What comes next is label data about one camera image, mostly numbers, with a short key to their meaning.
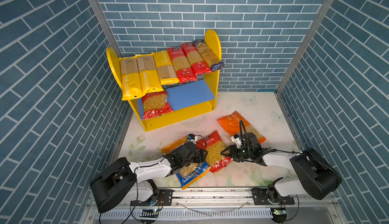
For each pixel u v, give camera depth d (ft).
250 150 2.35
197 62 2.47
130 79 2.22
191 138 2.53
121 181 1.37
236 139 2.78
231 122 3.25
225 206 2.37
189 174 2.53
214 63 2.42
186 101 3.19
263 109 3.67
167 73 2.32
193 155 2.20
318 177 1.44
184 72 2.29
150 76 2.27
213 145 2.87
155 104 2.92
